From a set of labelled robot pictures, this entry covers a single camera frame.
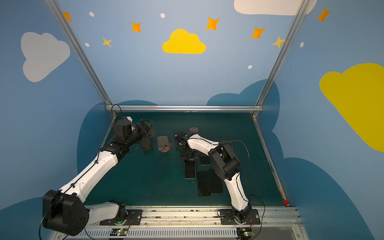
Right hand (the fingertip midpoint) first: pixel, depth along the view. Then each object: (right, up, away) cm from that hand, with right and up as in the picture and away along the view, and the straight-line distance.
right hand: (189, 159), depth 95 cm
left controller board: (-34, -30, -24) cm, 51 cm away
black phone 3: (+9, -12, -9) cm, 17 cm away
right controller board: (+27, -31, -24) cm, 48 cm away
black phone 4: (+16, -11, -10) cm, 22 cm away
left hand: (-20, +22, -15) cm, 33 cm away
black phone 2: (+10, +1, -8) cm, 13 cm away
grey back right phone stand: (+2, +18, +5) cm, 19 cm away
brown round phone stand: (-17, +9, +1) cm, 20 cm away
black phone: (0, -5, -4) cm, 7 cm away
